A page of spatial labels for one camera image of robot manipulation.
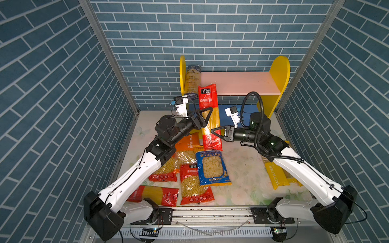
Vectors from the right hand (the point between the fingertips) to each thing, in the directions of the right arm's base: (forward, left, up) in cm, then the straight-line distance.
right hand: (211, 130), depth 63 cm
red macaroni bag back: (-7, +23, -32) cm, 40 cm away
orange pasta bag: (+11, +16, -32) cm, 37 cm away
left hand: (+5, +1, +7) cm, 8 cm away
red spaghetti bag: (-19, +23, -35) cm, 46 cm away
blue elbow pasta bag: (-3, -2, -32) cm, 32 cm away
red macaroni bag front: (-16, +8, -33) cm, 38 cm away
